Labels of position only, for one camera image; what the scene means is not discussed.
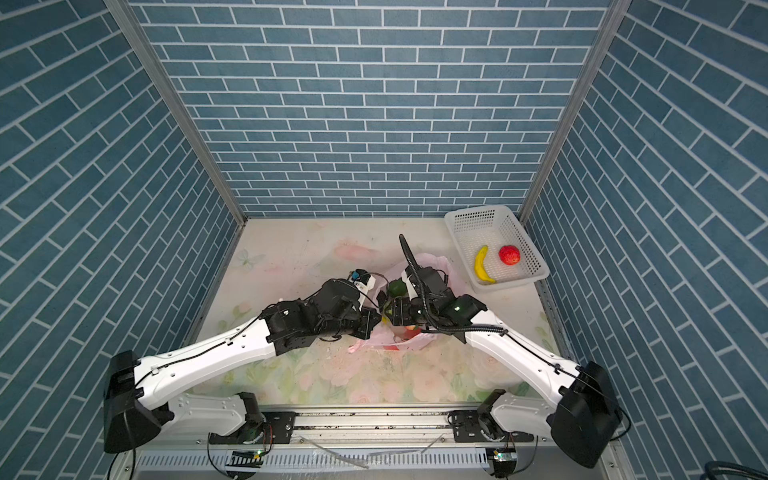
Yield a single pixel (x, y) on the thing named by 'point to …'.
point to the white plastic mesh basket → (493, 249)
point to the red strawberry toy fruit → (509, 254)
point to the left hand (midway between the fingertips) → (391, 324)
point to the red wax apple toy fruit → (411, 331)
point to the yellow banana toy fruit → (480, 265)
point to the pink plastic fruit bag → (388, 336)
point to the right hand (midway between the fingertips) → (397, 311)
